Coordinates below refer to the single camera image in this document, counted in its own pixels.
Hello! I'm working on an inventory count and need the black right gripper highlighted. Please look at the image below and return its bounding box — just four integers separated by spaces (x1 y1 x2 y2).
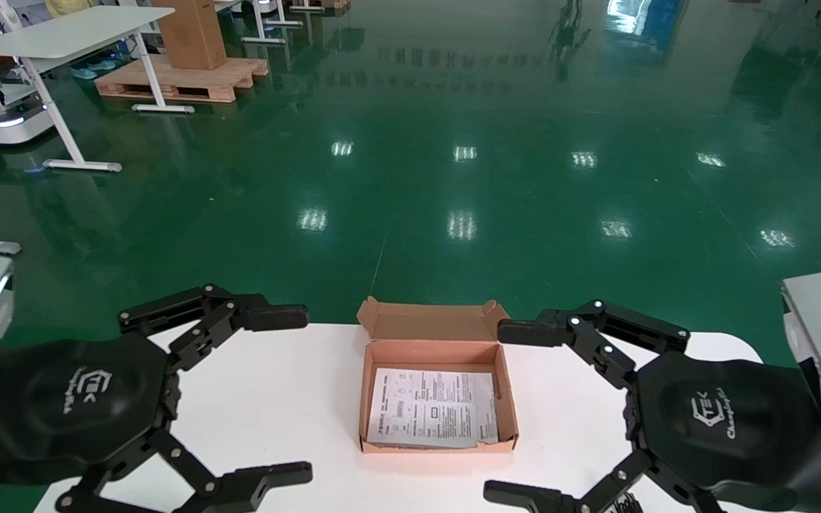
624 351 821 513

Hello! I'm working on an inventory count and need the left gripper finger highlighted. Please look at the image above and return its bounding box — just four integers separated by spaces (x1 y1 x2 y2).
54 426 314 513
118 284 309 373

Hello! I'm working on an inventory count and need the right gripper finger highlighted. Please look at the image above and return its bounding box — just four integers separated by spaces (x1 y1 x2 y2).
497 299 691 389
483 445 739 513

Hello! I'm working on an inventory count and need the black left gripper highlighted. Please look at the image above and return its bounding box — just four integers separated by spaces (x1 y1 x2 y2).
0 333 183 494

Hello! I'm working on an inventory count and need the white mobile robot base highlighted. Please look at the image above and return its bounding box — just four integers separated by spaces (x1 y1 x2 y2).
0 53 55 149

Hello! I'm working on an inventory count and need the open brown cardboard box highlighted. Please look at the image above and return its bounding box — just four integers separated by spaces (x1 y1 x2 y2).
356 296 520 455

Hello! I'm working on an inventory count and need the printed paper manual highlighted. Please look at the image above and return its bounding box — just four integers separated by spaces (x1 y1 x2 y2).
366 367 500 450

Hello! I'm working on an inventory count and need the wooden pallet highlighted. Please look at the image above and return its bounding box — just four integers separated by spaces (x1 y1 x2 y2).
94 54 269 105

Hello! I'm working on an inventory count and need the tall brown cardboard carton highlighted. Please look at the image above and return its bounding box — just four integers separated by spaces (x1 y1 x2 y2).
152 0 229 71

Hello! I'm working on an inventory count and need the light blue floor item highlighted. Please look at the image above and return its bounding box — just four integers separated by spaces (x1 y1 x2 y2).
71 58 120 80

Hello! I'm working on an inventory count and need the white desk with legs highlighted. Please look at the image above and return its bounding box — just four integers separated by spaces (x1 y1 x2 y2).
0 6 196 174

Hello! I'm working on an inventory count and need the distant white desk frame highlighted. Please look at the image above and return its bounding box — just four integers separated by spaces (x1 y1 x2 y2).
239 0 326 46

